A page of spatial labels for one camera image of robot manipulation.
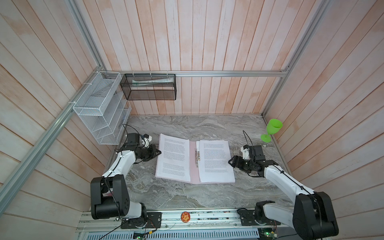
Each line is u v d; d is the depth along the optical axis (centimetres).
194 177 87
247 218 73
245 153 80
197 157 95
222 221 73
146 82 90
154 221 74
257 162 66
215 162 94
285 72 93
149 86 104
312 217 41
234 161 80
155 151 79
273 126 93
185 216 75
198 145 101
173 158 89
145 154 76
